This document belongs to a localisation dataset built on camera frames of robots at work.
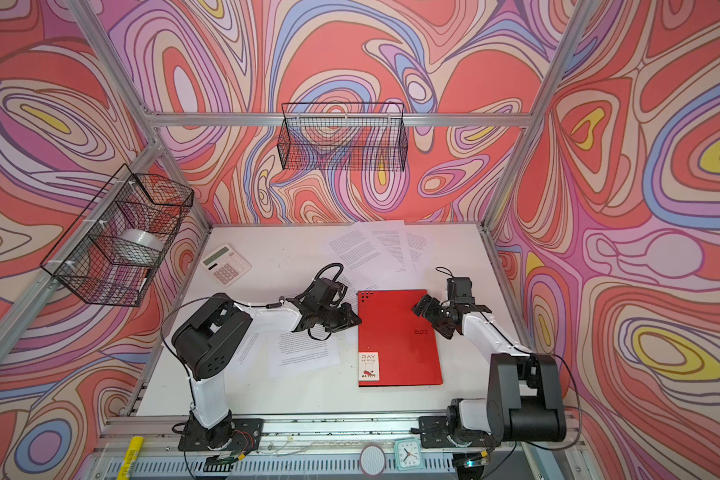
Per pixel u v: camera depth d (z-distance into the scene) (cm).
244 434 73
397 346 86
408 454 69
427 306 81
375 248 113
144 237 73
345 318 82
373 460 66
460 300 70
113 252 74
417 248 113
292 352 87
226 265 105
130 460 69
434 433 73
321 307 77
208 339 50
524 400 42
